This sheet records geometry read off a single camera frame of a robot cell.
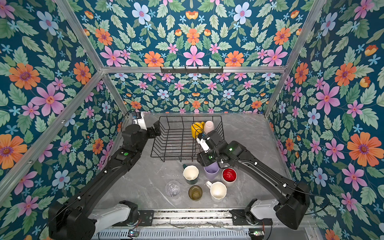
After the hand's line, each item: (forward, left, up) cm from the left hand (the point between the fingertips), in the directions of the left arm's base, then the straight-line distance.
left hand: (152, 117), depth 75 cm
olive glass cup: (-29, -20, -30) cm, 47 cm away
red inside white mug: (-22, -40, -30) cm, 54 cm away
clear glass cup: (-26, -7, -31) cm, 41 cm away
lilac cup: (-17, -30, -31) cm, 46 cm away
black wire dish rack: (+8, -7, -32) cm, 34 cm away
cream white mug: (-30, -32, -28) cm, 52 cm away
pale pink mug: (+10, -31, -21) cm, 39 cm away
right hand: (-17, -24, -12) cm, 32 cm away
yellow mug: (+7, -23, -19) cm, 30 cm away
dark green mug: (-19, -18, -28) cm, 38 cm away
